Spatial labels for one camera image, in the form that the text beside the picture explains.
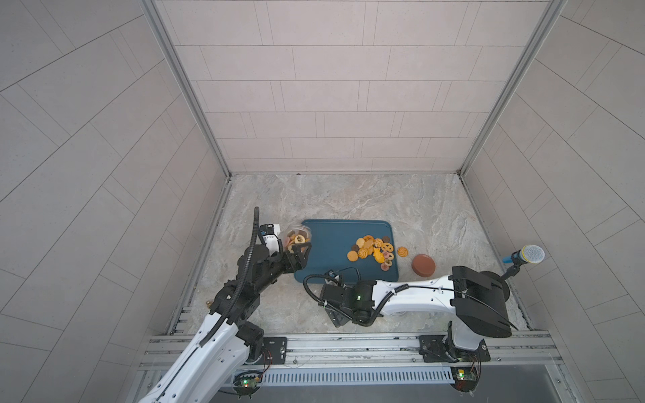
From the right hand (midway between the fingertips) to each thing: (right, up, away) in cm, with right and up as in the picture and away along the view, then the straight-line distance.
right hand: (340, 312), depth 79 cm
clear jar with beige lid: (-13, +26, -9) cm, 31 cm away
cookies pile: (+16, +17, +11) cm, 26 cm away
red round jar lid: (+30, +12, +9) cm, 34 cm away
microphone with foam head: (+50, +22, -13) cm, 56 cm away
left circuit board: (-25, -11, -15) cm, 31 cm away
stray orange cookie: (+23, +17, +12) cm, 31 cm away
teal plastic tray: (-3, +21, +15) cm, 26 cm away
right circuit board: (+34, -13, -11) cm, 38 cm away
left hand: (-11, +23, -5) cm, 26 cm away
